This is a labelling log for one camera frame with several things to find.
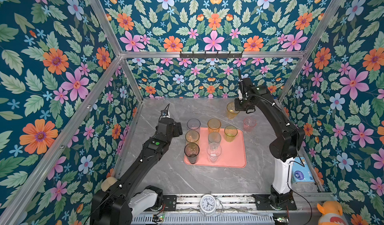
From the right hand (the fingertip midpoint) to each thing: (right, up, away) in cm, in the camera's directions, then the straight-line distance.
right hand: (239, 106), depth 88 cm
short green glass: (-4, -17, +8) cm, 19 cm away
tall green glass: (-28, -18, +3) cm, 34 cm away
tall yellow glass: (-15, -12, +4) cm, 19 cm away
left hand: (-37, -8, -8) cm, 39 cm away
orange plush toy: (+38, -50, -21) cm, 66 cm away
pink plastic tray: (-3, -29, +2) cm, 29 cm away
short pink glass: (+11, -12, +13) cm, 21 cm away
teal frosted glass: (-15, -19, +3) cm, 24 cm away
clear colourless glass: (-15, -26, -3) cm, 30 cm away
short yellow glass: (-5, -3, -4) cm, 7 cm away
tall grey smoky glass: (-28, -25, -7) cm, 38 cm away
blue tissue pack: (+30, -36, -11) cm, 48 cm away
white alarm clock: (-19, -48, -17) cm, 54 cm away
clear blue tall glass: (-27, -11, +1) cm, 29 cm away
